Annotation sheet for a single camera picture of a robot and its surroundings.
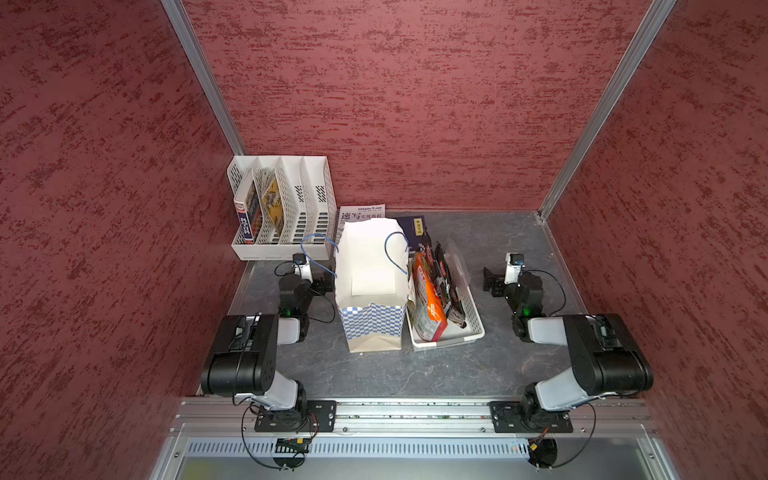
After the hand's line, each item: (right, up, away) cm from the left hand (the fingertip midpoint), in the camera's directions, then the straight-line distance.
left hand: (316, 271), depth 93 cm
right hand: (+59, 0, +1) cm, 59 cm away
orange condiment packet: (+33, -8, -25) cm, 42 cm away
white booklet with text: (+10, +21, +25) cm, 34 cm away
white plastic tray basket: (+49, -17, -6) cm, 52 cm away
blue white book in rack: (-23, +19, +3) cm, 30 cm away
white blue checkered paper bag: (+18, -7, +4) cm, 19 cm away
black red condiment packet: (+38, -1, -22) cm, 44 cm away
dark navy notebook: (+34, +13, +24) cm, 44 cm away
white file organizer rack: (-9, +23, +22) cm, 33 cm away
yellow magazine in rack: (-16, +25, +5) cm, 30 cm away
